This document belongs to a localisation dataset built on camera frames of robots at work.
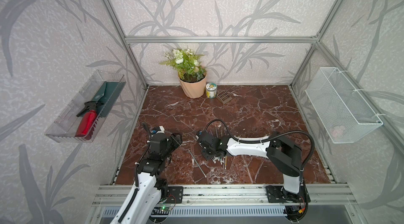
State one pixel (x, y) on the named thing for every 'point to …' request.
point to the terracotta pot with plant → (192, 75)
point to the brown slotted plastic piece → (224, 97)
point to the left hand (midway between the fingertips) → (181, 136)
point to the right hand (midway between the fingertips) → (203, 150)
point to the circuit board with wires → (162, 210)
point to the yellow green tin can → (211, 88)
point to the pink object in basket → (337, 133)
